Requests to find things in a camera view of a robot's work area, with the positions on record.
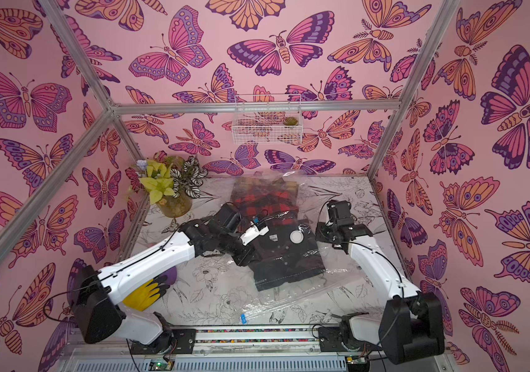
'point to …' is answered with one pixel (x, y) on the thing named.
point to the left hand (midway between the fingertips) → (260, 254)
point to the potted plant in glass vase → (171, 181)
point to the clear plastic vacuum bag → (335, 293)
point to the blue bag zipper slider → (243, 318)
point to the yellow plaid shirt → (256, 189)
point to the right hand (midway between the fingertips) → (324, 228)
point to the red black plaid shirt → (279, 208)
